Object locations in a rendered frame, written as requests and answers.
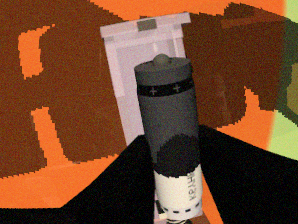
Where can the grey cylindrical battery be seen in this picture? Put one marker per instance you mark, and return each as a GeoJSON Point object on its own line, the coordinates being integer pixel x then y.
{"type": "Point", "coordinates": [168, 105]}

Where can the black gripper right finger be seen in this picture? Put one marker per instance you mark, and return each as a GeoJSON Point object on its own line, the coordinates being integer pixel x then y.
{"type": "Point", "coordinates": [248, 184]}

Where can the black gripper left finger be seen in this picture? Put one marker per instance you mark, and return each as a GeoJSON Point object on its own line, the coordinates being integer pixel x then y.
{"type": "Point", "coordinates": [122, 194]}

